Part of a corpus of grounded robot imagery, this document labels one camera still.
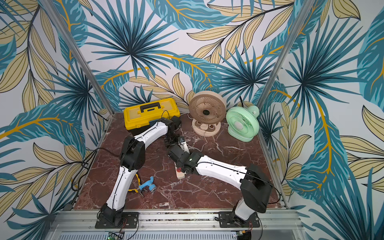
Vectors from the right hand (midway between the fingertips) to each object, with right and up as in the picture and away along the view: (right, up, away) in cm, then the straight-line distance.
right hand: (183, 155), depth 83 cm
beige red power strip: (-2, -12, +3) cm, 12 cm away
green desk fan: (+34, +17, +3) cm, 39 cm away
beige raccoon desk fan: (+14, +27, +6) cm, 31 cm away
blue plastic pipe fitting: (-19, -16, 0) cm, 25 cm away
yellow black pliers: (-24, -18, -3) cm, 31 cm away
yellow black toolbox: (-29, +21, +10) cm, 37 cm away
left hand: (-5, +2, +15) cm, 16 cm away
